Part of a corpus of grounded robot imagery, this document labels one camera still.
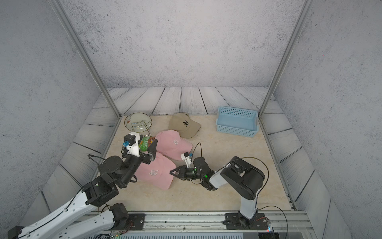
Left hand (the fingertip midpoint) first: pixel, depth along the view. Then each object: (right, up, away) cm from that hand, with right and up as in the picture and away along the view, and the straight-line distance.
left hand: (150, 139), depth 63 cm
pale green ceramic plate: (-20, +11, +38) cm, 44 cm away
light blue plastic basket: (+53, +9, +50) cm, 74 cm away
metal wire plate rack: (-20, +6, +36) cm, 41 cm away
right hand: (+6, -20, +16) cm, 26 cm away
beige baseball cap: (+9, +7, +45) cm, 46 cm away
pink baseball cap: (+2, -6, +33) cm, 34 cm away
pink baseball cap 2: (-2, -21, +18) cm, 27 cm away
